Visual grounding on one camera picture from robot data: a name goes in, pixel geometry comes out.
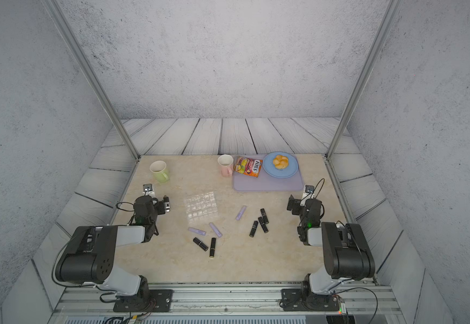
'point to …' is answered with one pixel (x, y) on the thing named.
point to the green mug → (158, 167)
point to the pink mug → (225, 163)
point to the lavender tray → (265, 183)
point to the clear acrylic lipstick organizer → (200, 206)
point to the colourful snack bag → (247, 166)
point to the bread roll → (281, 162)
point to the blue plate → (273, 172)
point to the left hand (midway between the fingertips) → (158, 196)
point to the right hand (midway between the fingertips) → (304, 195)
